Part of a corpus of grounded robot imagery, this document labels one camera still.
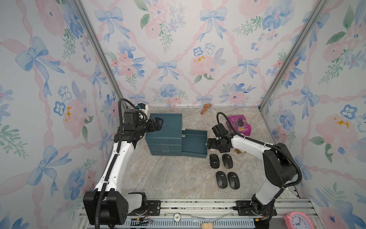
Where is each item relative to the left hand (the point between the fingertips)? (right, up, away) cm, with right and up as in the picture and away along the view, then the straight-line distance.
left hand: (156, 120), depth 79 cm
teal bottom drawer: (+22, -17, +25) cm, 38 cm away
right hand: (+35, -17, +15) cm, 42 cm away
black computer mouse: (+37, -34, +3) cm, 50 cm away
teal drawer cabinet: (+6, -11, -2) cm, 13 cm away
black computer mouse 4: (+34, -25, +9) cm, 43 cm away
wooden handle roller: (+33, +12, +42) cm, 55 cm away
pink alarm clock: (+71, -49, -9) cm, 86 cm away
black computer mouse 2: (+44, -34, +3) cm, 56 cm away
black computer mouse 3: (+42, -25, +11) cm, 51 cm away
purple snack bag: (+55, -3, +23) cm, 60 cm away
